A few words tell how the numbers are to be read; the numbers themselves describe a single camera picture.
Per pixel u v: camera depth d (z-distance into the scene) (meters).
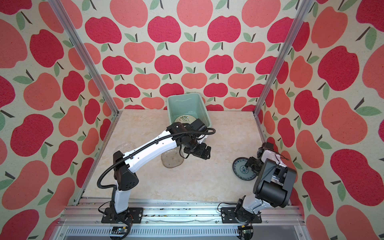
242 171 0.89
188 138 0.54
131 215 0.73
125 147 1.01
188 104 1.11
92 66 0.93
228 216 0.73
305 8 0.69
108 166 0.93
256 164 0.74
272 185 0.47
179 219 0.74
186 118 1.11
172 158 0.95
